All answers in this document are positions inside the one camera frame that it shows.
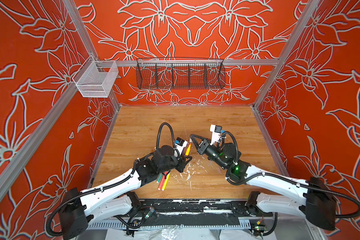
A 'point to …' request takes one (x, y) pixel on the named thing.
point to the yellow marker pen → (165, 182)
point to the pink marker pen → (162, 181)
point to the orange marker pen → (188, 150)
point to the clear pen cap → (190, 140)
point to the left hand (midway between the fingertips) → (191, 156)
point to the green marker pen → (159, 178)
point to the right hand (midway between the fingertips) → (188, 137)
